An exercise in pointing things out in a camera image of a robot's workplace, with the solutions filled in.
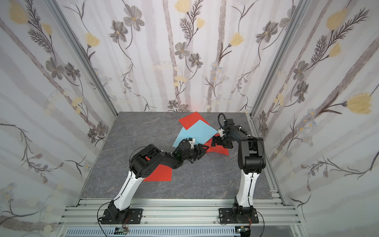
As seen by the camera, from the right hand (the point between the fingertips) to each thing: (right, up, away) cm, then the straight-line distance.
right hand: (221, 143), depth 101 cm
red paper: (-3, -3, -4) cm, 6 cm away
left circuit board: (-54, -39, -30) cm, 73 cm away
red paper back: (-25, +16, +18) cm, 34 cm away
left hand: (-9, -3, -6) cm, 11 cm away
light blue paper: (-28, +5, +7) cm, 30 cm away
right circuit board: (+6, -40, -29) cm, 50 cm away
